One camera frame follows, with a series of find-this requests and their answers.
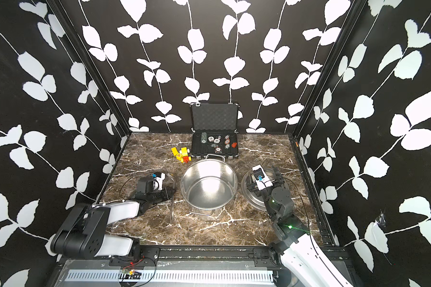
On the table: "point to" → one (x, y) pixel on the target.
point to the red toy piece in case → (234, 144)
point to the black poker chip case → (214, 130)
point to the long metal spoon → (172, 211)
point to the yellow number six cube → (179, 156)
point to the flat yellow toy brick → (174, 150)
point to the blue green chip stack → (203, 137)
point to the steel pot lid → (258, 202)
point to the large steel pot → (207, 185)
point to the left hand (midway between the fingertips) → (176, 187)
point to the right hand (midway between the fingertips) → (260, 165)
